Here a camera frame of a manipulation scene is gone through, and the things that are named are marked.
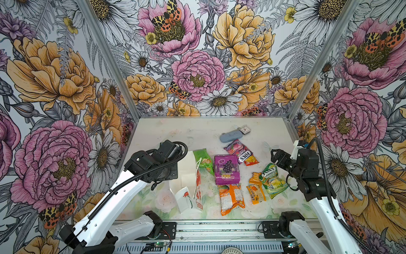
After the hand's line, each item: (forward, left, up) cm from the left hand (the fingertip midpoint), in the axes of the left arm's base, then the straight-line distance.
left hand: (168, 178), depth 68 cm
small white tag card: (+43, -44, -20) cm, 65 cm away
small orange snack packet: (+2, -43, -20) cm, 47 cm away
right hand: (+9, -50, -1) cm, 51 cm away
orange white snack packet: (-2, -29, -18) cm, 34 cm away
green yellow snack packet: (+5, -51, -18) cm, 55 cm away
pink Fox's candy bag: (+22, -40, -19) cm, 49 cm away
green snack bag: (+17, -16, -17) cm, 29 cm away
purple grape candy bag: (+12, -28, -16) cm, 34 cm away
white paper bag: (-6, -9, +3) cm, 11 cm away
